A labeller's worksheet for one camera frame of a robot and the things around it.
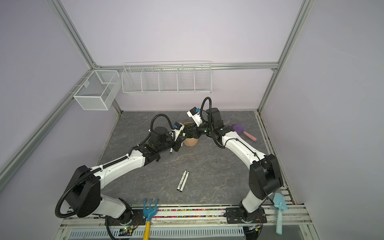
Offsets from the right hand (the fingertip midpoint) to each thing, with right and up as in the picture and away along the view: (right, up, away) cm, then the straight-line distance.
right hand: (185, 131), depth 80 cm
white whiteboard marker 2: (-1, -29, +4) cm, 29 cm away
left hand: (0, -2, +1) cm, 3 cm away
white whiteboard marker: (-2, -28, +5) cm, 29 cm away
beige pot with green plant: (+2, -6, +11) cm, 13 cm away
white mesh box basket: (-58, +26, +17) cm, 66 cm away
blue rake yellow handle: (-18, -41, -5) cm, 45 cm away
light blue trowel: (+50, -37, -4) cm, 62 cm away
